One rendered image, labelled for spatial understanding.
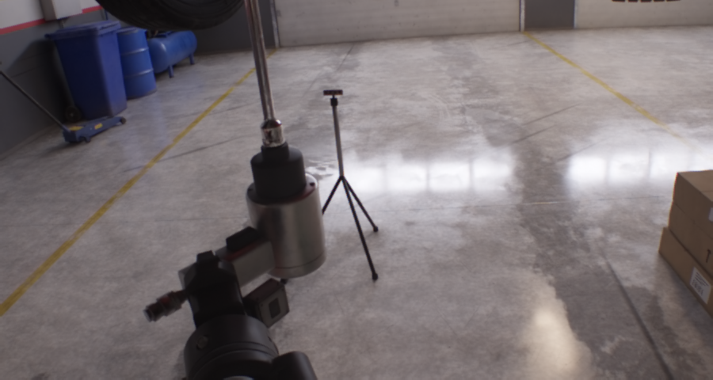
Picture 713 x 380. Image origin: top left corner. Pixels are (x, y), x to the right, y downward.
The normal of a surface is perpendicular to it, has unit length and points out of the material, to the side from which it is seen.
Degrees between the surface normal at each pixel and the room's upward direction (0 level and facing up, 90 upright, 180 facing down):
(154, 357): 0
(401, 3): 90
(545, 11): 90
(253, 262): 91
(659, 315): 0
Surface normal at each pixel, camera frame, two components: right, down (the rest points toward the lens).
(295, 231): 0.32, 0.40
